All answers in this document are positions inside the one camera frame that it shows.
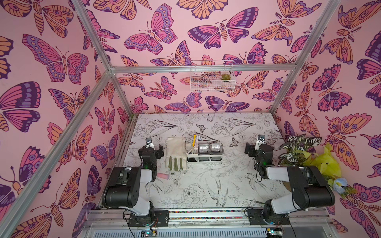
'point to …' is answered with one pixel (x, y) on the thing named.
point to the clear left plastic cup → (204, 149)
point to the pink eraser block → (163, 175)
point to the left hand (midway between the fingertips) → (153, 144)
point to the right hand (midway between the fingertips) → (256, 143)
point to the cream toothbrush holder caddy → (192, 155)
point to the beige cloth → (176, 148)
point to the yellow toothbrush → (194, 139)
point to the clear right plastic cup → (217, 148)
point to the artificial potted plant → (299, 150)
